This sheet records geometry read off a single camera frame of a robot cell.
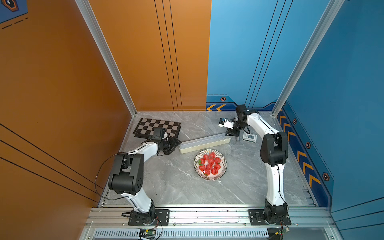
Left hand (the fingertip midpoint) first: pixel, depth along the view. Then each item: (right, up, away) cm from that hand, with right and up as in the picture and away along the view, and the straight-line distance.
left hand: (179, 142), depth 95 cm
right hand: (+33, +7, +5) cm, 34 cm away
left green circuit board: (-14, -42, -23) cm, 50 cm away
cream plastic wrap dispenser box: (+16, -1, -1) cm, 16 cm away
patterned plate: (+25, -17, -9) cm, 32 cm away
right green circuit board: (+51, -39, -27) cm, 69 cm away
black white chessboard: (-26, +10, +11) cm, 30 cm away
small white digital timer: (+48, +2, +7) cm, 48 cm away
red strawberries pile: (+19, -12, -7) cm, 24 cm away
